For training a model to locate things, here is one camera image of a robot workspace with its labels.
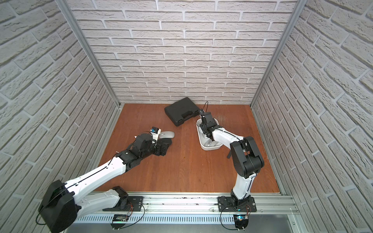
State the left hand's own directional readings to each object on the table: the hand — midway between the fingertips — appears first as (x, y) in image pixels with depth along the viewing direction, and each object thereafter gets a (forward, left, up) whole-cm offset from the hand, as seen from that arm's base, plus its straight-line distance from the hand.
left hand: (164, 140), depth 82 cm
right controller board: (-38, -41, -15) cm, 57 cm away
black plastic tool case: (+32, -9, -9) cm, 34 cm away
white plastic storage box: (+6, -26, -14) cm, 30 cm away
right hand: (+18, -30, -3) cm, 35 cm away
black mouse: (+7, +1, -14) cm, 16 cm away
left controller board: (-37, +20, -16) cm, 45 cm away
